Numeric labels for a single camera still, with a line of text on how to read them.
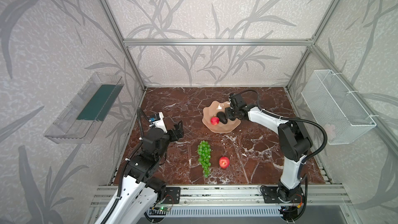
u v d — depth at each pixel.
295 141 0.50
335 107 0.64
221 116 0.98
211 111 1.02
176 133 0.63
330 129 0.72
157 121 0.60
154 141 0.50
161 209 0.71
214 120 0.96
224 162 0.80
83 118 0.64
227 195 0.75
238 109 0.74
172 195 0.73
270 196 0.73
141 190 0.47
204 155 0.82
